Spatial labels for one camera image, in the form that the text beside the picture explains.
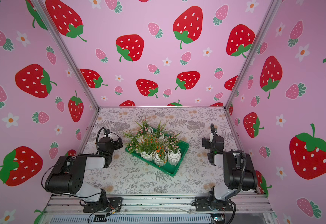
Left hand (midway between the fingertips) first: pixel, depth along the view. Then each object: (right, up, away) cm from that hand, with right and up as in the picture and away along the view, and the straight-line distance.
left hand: (114, 138), depth 95 cm
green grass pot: (+25, -2, -14) cm, 28 cm away
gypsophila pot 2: (+42, -9, -9) cm, 44 cm away
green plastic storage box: (+38, -18, -10) cm, 43 cm away
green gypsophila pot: (+32, +5, -5) cm, 33 cm away
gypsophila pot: (+40, 0, -14) cm, 42 cm away
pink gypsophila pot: (+23, +6, -6) cm, 25 cm away
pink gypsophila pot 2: (+17, -2, -13) cm, 22 cm away
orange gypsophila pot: (+32, -9, -11) cm, 35 cm away
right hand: (+68, +1, 0) cm, 68 cm away
